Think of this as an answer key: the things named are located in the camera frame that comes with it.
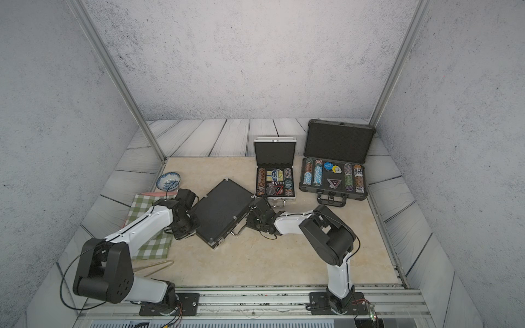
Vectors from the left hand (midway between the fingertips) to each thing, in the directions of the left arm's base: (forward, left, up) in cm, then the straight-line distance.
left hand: (200, 231), depth 87 cm
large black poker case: (+41, -69, +11) cm, 81 cm away
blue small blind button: (+36, -62, +1) cm, 71 cm away
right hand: (+5, -19, -3) cm, 20 cm away
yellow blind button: (+32, -65, +2) cm, 72 cm away
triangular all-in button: (+25, -62, 0) cm, 67 cm away
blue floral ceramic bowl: (+29, +23, -2) cm, 37 cm away
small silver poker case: (+35, -33, -1) cm, 48 cm away
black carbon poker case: (+9, -7, 0) cm, 12 cm away
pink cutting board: (+22, +26, -3) cm, 34 cm away
